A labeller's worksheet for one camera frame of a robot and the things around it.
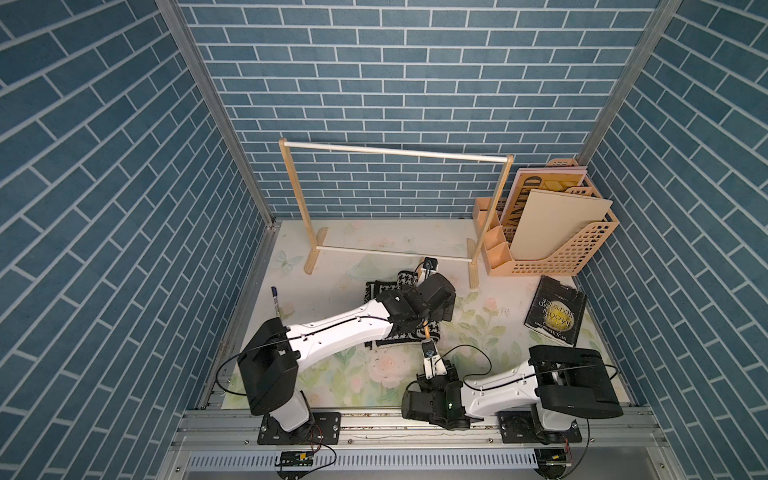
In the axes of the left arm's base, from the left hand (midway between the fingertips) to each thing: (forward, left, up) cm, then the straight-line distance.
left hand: (444, 301), depth 80 cm
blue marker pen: (+12, +53, -17) cm, 57 cm away
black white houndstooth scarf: (-4, +11, -13) cm, 18 cm away
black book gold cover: (+5, -38, -14) cm, 41 cm away
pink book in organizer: (+39, -34, +12) cm, 53 cm away
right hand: (-11, +3, -14) cm, 18 cm away
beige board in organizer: (+27, -35, +5) cm, 45 cm away
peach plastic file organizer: (+44, -19, -5) cm, 48 cm away
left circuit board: (-33, +37, -19) cm, 53 cm away
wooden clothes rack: (+50, +13, -9) cm, 53 cm away
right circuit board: (-34, -25, -16) cm, 45 cm away
